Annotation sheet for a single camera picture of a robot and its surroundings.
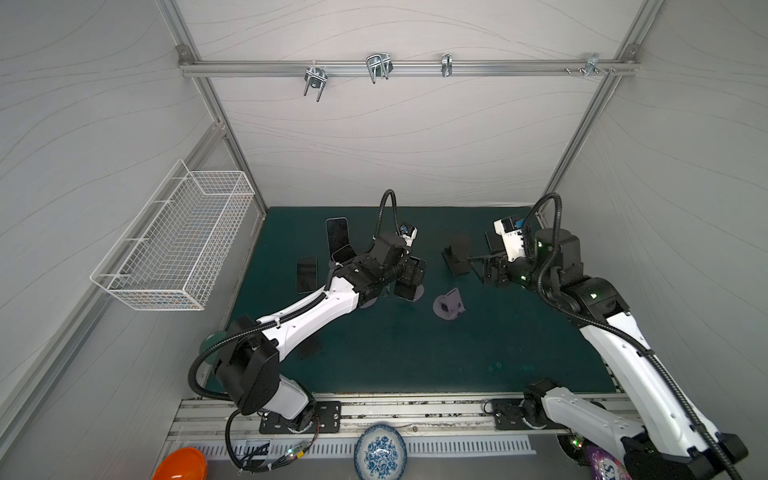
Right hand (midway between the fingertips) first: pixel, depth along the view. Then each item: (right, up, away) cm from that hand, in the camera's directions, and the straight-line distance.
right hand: (488, 247), depth 69 cm
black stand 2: (-1, -3, +29) cm, 29 cm away
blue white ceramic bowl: (-26, -48, -1) cm, 55 cm away
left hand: (-16, -2, +11) cm, 20 cm away
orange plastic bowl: (-67, -46, -7) cm, 82 cm away
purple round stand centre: (-14, -16, +26) cm, 33 cm away
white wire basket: (-74, -2, -2) cm, 74 cm away
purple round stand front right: (-6, -18, +18) cm, 26 cm away
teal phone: (-18, -16, +29) cm, 37 cm away
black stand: (-46, -29, +14) cm, 56 cm away
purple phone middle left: (-37, -3, +19) cm, 42 cm away
